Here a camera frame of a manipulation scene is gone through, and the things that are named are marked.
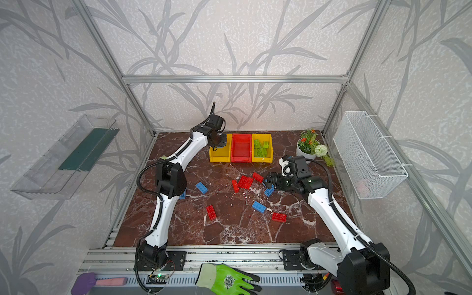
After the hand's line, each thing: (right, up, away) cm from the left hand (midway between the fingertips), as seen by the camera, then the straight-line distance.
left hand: (222, 141), depth 102 cm
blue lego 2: (+20, -32, -15) cm, 40 cm away
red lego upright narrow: (+7, -23, -7) cm, 26 cm away
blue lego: (-10, -24, -8) cm, 27 cm away
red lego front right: (+29, -36, -17) cm, 49 cm away
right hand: (+25, -18, -22) cm, 37 cm away
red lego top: (+19, -19, -5) cm, 28 cm away
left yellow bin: (-1, -8, +5) cm, 9 cm away
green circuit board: (-22, -56, -30) cm, 67 cm away
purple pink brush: (-47, -55, -33) cm, 80 cm away
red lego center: (+13, -22, -6) cm, 26 cm away
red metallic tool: (+47, -54, -37) cm, 81 cm away
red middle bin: (+10, -4, +10) cm, 15 cm away
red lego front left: (-3, -35, -15) cm, 38 cm away
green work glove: (+5, -54, -33) cm, 64 cm away
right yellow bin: (+23, -5, +5) cm, 24 cm away
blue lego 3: (+25, -26, -10) cm, 38 cm away
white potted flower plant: (+46, -3, -6) cm, 47 cm away
